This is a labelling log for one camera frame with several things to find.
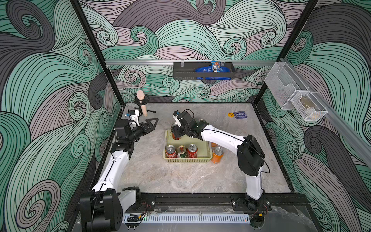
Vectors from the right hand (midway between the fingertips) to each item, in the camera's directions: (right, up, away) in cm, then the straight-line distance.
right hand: (178, 127), depth 89 cm
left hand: (-13, +5, -11) cm, 18 cm away
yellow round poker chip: (+42, +8, +25) cm, 49 cm away
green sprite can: (+12, +5, -22) cm, 26 cm away
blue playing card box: (+48, +8, +22) cm, 53 cm away
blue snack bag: (+20, +37, +4) cm, 43 cm away
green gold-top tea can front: (+2, -14, -8) cm, 16 cm away
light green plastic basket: (+18, -16, +4) cm, 24 cm away
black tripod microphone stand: (-21, +16, +2) cm, 27 cm away
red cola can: (-4, -14, -8) cm, 16 cm away
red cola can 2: (+9, -13, -7) cm, 17 cm away
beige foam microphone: (-23, +19, -1) cm, 30 cm away
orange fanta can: (+24, -14, -7) cm, 28 cm away
